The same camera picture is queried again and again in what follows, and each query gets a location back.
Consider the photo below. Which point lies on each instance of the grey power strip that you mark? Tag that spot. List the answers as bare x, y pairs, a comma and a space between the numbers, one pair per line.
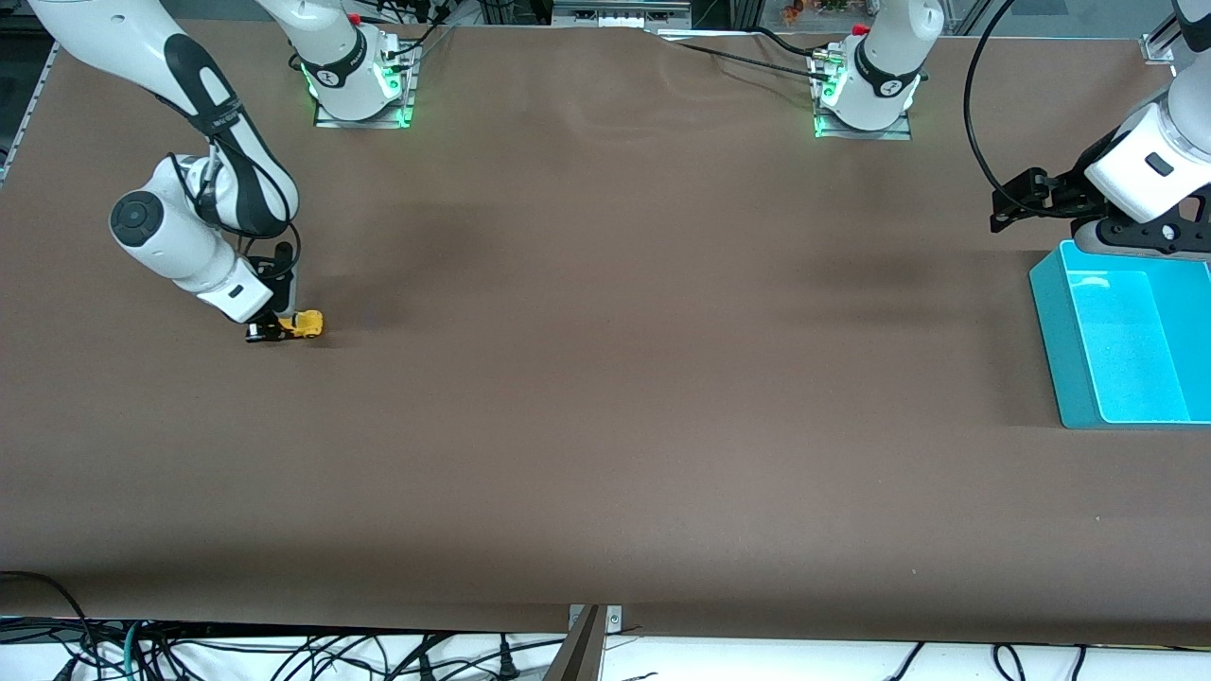
620, 14

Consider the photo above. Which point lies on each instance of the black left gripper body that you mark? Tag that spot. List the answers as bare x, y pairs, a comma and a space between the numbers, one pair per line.
1070, 192

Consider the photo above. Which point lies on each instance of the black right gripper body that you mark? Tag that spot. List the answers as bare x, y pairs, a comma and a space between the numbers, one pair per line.
281, 281

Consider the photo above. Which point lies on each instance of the aluminium table edge rail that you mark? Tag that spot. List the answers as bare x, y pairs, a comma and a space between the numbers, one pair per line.
24, 113

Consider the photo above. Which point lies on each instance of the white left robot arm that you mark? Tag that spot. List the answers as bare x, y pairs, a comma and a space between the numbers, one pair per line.
885, 76

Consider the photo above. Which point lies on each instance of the teal plastic storage bin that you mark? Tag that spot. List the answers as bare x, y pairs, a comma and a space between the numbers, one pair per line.
1126, 359

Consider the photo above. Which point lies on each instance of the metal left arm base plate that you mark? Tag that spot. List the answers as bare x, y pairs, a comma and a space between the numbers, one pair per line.
861, 134

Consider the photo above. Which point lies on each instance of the metal table clamp plate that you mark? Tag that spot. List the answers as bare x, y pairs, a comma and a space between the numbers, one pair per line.
613, 619

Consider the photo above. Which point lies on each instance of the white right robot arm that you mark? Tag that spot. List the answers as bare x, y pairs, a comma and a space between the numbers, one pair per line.
218, 104

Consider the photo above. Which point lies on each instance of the dark metal support beam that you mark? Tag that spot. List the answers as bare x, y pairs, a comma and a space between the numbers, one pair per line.
577, 653

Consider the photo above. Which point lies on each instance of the brown table mat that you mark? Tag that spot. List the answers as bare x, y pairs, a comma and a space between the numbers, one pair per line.
605, 378

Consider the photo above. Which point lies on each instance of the metal table corner bracket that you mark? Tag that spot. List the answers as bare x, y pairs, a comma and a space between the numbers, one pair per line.
1156, 52

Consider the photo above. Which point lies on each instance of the yellow beetle toy car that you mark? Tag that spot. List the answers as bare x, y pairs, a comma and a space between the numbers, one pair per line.
307, 324

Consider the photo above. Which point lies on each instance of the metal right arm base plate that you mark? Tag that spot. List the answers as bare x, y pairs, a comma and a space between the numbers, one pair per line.
359, 123

